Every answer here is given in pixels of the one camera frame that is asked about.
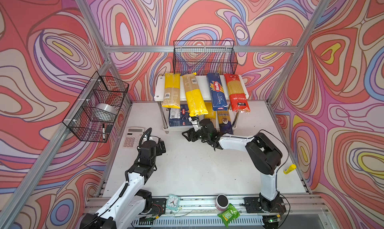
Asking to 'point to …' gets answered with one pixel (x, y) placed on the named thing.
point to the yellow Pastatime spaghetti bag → (211, 114)
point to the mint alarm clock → (172, 202)
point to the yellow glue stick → (290, 169)
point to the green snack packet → (231, 214)
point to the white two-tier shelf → (203, 86)
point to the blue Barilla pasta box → (179, 117)
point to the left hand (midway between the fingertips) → (155, 140)
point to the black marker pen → (103, 131)
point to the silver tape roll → (104, 112)
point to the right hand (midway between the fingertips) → (187, 134)
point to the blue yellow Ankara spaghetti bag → (225, 125)
